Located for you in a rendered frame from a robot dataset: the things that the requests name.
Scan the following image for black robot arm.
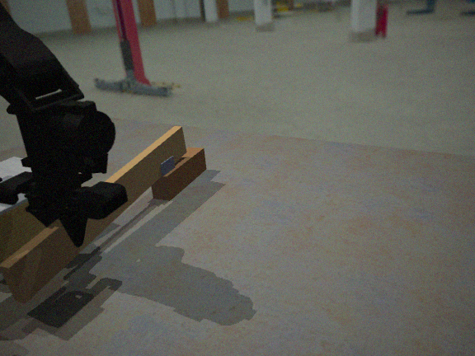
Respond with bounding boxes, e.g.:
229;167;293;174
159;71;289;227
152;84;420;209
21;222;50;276
0;3;116;181

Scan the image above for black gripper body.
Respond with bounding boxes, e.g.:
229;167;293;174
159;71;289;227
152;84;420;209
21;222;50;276
0;151;128;220

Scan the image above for long wooden bed rail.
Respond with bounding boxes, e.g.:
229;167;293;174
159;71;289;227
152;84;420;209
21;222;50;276
0;126;187;303

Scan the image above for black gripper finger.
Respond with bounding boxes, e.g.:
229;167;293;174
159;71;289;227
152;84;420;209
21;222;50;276
58;208;87;248
26;199;67;227

